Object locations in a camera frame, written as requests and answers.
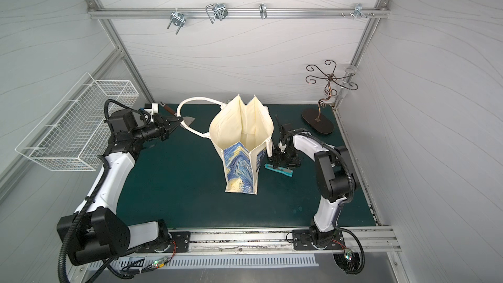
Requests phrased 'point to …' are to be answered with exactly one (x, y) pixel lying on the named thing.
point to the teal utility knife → (281, 170)
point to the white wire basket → (73, 135)
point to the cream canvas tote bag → (243, 132)
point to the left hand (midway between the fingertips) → (182, 119)
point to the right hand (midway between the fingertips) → (283, 165)
